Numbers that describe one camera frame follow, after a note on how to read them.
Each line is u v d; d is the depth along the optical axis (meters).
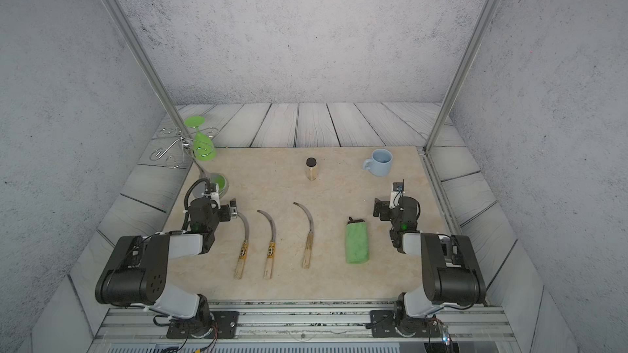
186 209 0.71
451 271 0.45
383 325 0.72
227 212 0.86
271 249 0.87
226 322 0.73
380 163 1.08
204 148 0.86
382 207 0.85
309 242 0.89
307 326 0.74
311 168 1.04
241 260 0.86
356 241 0.86
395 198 0.80
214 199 0.83
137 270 0.46
